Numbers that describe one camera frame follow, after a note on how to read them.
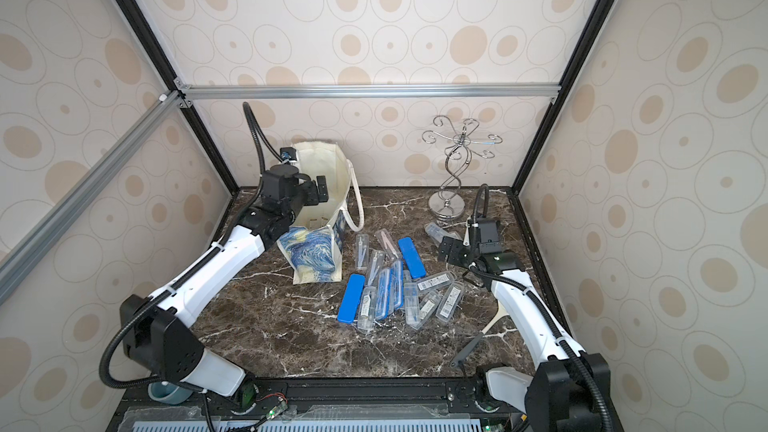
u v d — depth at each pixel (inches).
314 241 31.4
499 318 34.2
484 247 24.5
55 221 22.3
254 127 22.9
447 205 44.4
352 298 35.2
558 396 15.4
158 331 16.1
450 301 35.0
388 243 40.5
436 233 40.5
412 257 39.1
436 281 36.5
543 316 18.2
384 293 34.4
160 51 32.3
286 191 23.5
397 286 35.3
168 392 27.0
